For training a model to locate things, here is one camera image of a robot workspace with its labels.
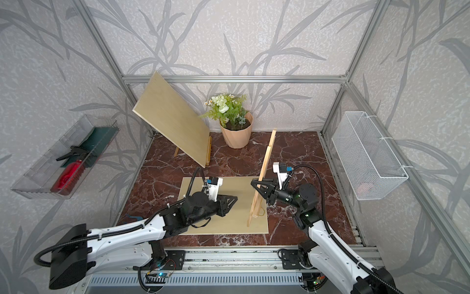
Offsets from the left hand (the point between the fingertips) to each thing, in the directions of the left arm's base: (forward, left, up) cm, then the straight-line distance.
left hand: (237, 200), depth 73 cm
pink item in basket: (+3, -50, +6) cm, 50 cm away
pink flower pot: (+39, 0, -6) cm, 40 cm away
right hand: (+2, -6, +10) cm, 12 cm away
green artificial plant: (+43, +6, +12) cm, 46 cm away
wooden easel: (+36, +18, -12) cm, 42 cm away
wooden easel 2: (-2, -8, +6) cm, 10 cm away
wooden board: (+36, +35, +18) cm, 53 cm away
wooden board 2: (-6, -5, 0) cm, 7 cm away
